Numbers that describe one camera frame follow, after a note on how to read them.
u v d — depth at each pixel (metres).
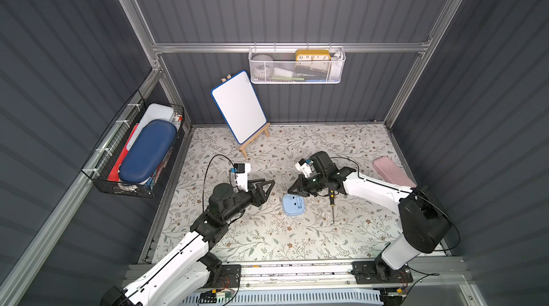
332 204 0.91
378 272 0.67
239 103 0.96
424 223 0.47
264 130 1.09
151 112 0.78
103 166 0.62
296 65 0.89
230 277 0.73
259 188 0.66
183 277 0.57
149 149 0.67
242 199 0.64
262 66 0.83
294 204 0.87
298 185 0.75
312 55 0.87
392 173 0.98
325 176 0.68
